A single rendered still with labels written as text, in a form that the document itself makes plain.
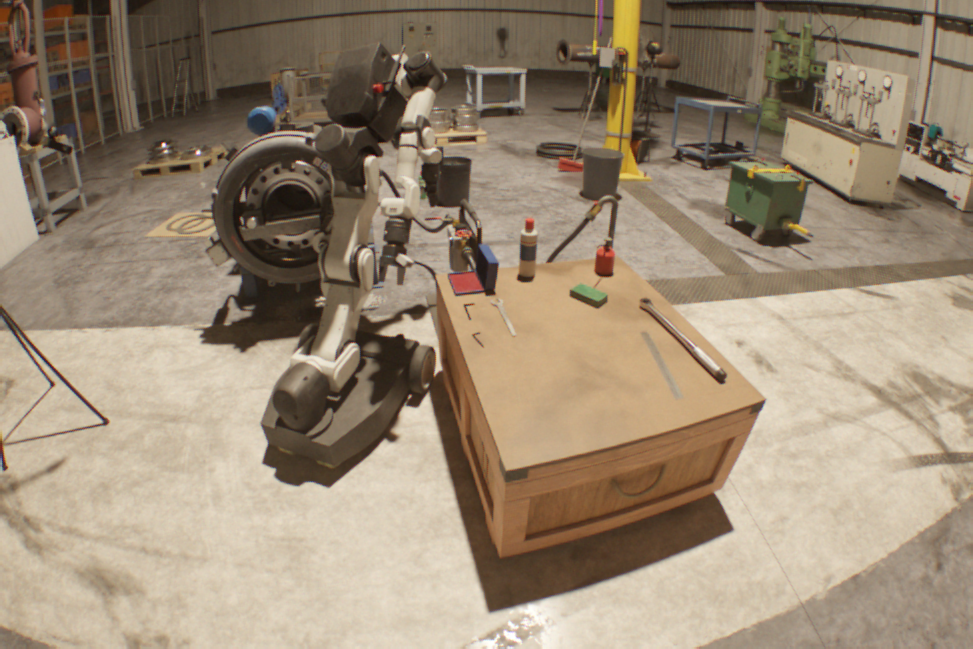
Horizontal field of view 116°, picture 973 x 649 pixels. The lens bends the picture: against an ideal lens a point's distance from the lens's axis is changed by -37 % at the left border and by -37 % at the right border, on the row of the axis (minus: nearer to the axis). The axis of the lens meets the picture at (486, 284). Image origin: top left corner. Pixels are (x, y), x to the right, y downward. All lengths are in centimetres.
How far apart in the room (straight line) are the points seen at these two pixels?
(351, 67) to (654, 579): 199
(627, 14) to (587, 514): 451
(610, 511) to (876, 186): 583
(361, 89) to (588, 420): 131
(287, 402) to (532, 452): 82
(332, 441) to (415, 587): 55
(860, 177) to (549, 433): 575
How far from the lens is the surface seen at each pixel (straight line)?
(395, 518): 162
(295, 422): 165
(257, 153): 224
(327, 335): 178
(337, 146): 161
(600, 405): 130
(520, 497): 123
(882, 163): 671
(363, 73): 179
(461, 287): 177
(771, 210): 399
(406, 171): 164
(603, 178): 423
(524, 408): 127
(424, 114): 172
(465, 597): 147
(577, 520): 147
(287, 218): 231
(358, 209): 175
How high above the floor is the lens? 134
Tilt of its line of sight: 29 degrees down
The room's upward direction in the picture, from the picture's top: 1 degrees clockwise
